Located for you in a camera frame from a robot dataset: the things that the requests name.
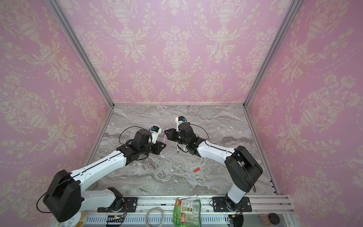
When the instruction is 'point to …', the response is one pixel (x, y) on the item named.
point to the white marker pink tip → (189, 196)
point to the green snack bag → (187, 213)
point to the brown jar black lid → (269, 219)
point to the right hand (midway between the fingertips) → (164, 133)
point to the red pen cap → (196, 169)
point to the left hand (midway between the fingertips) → (166, 145)
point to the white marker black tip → (177, 150)
